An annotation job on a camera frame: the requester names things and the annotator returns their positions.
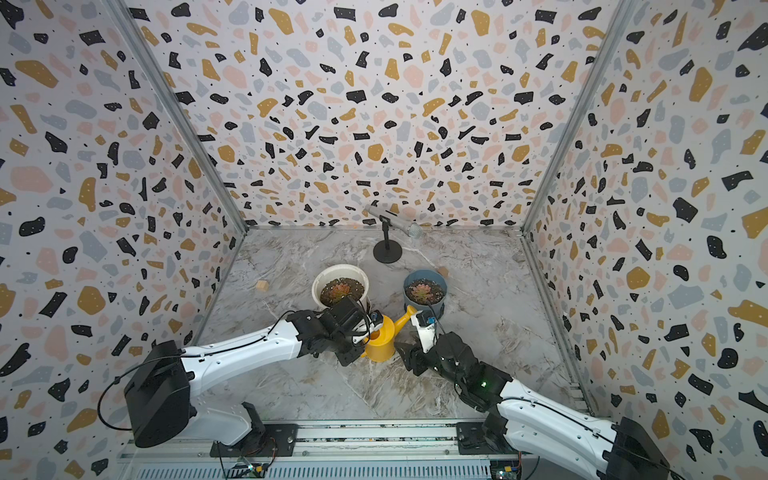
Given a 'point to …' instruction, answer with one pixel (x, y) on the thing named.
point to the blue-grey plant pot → (437, 308)
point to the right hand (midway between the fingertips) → (404, 340)
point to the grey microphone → (412, 229)
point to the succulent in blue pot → (425, 291)
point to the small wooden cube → (262, 286)
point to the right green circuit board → (506, 469)
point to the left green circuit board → (248, 470)
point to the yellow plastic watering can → (380, 345)
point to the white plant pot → (337, 271)
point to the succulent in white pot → (339, 288)
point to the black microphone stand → (387, 251)
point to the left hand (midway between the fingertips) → (363, 345)
